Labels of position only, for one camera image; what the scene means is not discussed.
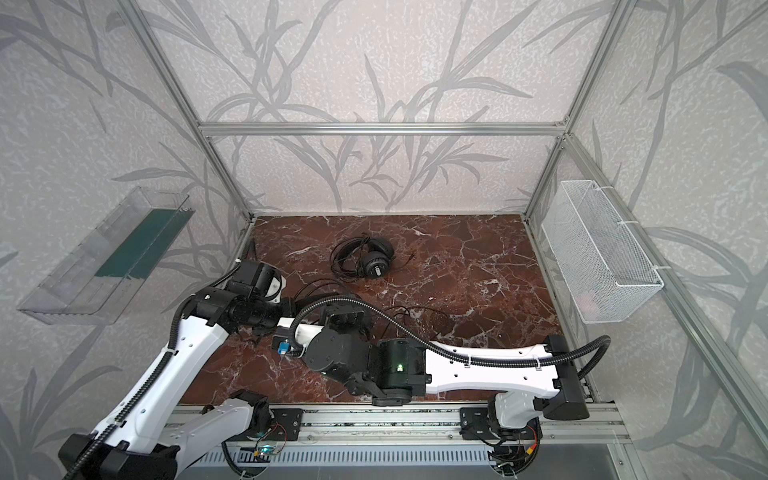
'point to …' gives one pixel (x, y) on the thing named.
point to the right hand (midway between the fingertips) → (333, 288)
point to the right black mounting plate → (475, 424)
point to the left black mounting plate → (287, 424)
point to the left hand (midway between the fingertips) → (305, 310)
